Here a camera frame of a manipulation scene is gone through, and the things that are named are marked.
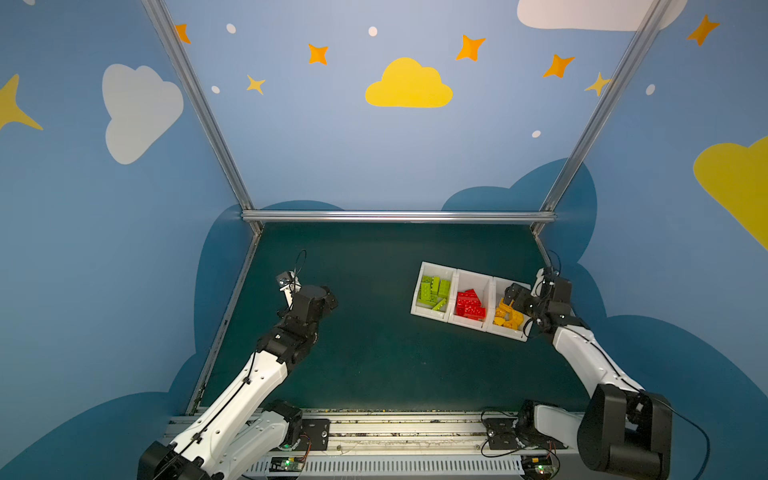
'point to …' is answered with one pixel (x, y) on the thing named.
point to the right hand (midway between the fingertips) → (523, 291)
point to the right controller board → (537, 465)
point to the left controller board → (286, 464)
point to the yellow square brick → (505, 315)
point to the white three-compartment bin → (468, 299)
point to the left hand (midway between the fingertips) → (319, 293)
